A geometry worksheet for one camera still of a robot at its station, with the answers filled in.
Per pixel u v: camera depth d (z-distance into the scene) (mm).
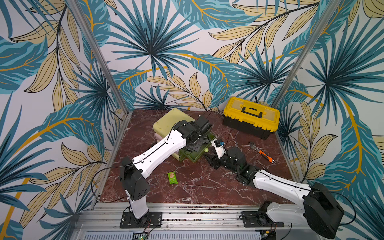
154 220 733
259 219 661
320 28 750
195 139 519
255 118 954
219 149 702
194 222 735
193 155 764
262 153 972
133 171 434
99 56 846
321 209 411
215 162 704
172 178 856
